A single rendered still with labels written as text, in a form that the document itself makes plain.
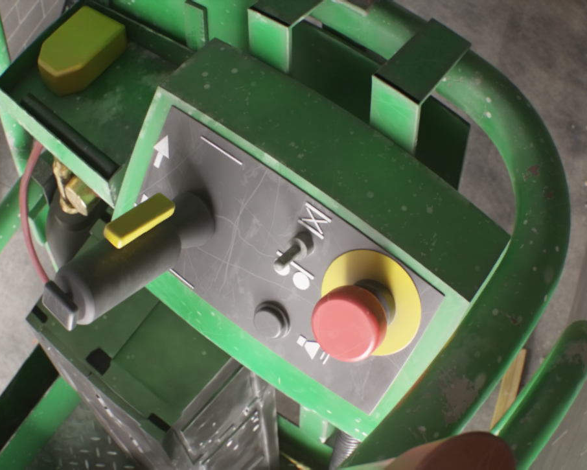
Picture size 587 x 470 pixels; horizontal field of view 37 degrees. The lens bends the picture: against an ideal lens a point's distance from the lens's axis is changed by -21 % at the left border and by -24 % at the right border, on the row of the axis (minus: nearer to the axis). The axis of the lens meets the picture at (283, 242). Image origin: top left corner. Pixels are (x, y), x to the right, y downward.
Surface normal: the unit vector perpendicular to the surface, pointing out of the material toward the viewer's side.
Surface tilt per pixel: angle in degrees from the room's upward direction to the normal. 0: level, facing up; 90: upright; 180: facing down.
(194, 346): 0
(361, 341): 58
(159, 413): 0
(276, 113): 0
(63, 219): 16
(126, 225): 32
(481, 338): 9
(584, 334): 36
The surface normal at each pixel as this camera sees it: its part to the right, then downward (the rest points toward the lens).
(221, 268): -0.54, 0.36
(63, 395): 0.78, 0.56
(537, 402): -0.36, -0.64
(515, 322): 0.35, -0.13
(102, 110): 0.00, -0.44
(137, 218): 0.33, -0.74
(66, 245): -0.24, 0.51
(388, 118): -0.63, 0.70
